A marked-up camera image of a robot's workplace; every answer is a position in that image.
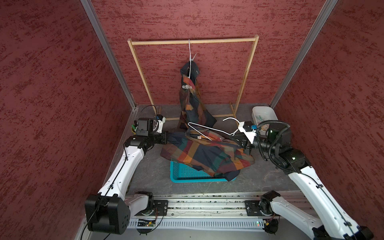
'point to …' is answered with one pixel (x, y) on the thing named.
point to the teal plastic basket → (186, 173)
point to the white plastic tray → (262, 113)
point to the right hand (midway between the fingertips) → (230, 139)
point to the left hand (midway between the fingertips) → (167, 137)
